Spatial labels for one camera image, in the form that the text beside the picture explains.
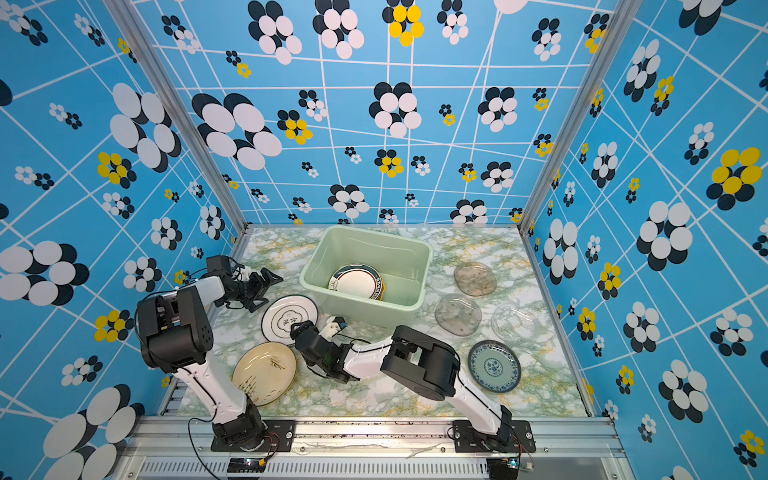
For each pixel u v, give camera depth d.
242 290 0.84
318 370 0.74
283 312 0.96
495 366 0.85
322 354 0.69
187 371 0.53
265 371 0.84
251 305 0.91
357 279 1.02
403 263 0.96
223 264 0.81
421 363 0.53
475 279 1.05
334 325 0.85
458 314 0.96
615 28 0.70
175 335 0.51
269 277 0.90
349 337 0.85
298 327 0.81
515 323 0.94
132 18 0.70
